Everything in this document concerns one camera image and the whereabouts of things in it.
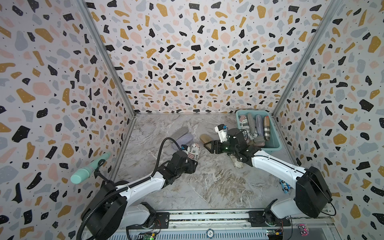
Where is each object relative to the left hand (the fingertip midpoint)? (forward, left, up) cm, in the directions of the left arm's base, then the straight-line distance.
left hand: (197, 162), depth 85 cm
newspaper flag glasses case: (+24, -30, +6) cm, 39 cm away
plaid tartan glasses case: (+19, -43, +7) cm, 48 cm away
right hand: (+5, -7, +10) cm, 13 cm away
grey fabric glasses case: (+26, +13, -6) cm, 30 cm away
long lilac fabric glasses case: (+20, +10, -7) cm, 23 cm away
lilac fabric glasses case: (+23, -40, +5) cm, 46 cm away
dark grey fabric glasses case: (+21, -34, +9) cm, 41 cm away
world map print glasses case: (+1, -24, -6) cm, 25 cm away
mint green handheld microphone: (-17, +42, +25) cm, 52 cm away
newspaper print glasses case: (+6, +2, +2) cm, 6 cm away
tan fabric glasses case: (+22, -5, -8) cm, 24 cm away
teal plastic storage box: (+10, -46, +3) cm, 48 cm away
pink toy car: (-32, -50, -7) cm, 60 cm away
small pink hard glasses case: (+14, -39, -4) cm, 42 cm away
